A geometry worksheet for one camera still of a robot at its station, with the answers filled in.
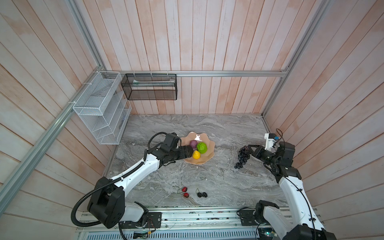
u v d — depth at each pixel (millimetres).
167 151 632
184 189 822
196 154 928
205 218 762
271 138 705
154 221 733
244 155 838
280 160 600
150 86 1042
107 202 409
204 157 945
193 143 969
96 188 429
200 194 799
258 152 686
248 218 742
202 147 928
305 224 403
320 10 697
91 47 801
